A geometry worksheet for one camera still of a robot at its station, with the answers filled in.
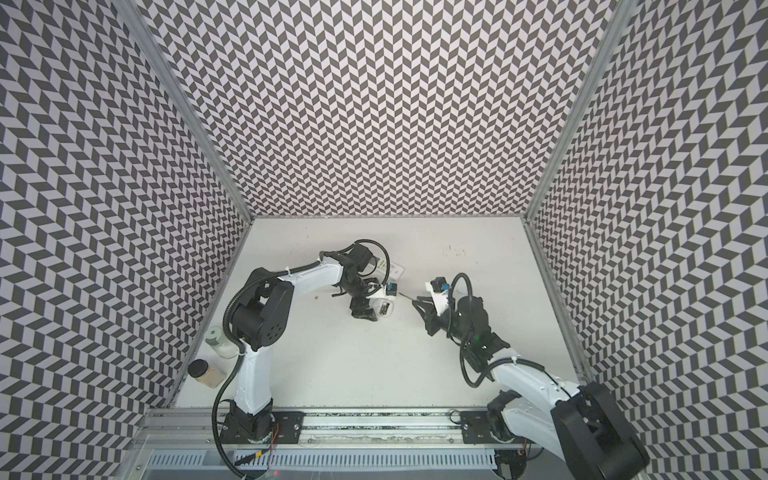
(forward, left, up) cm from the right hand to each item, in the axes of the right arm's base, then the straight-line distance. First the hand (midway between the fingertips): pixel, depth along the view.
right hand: (416, 309), depth 82 cm
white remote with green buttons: (+10, +9, +5) cm, 15 cm away
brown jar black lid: (-16, +53, -1) cm, 55 cm away
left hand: (+8, +13, -11) cm, 18 cm away
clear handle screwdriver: (+4, +3, -1) cm, 5 cm away
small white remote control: (+6, +10, -10) cm, 15 cm away
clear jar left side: (-7, +53, +1) cm, 54 cm away
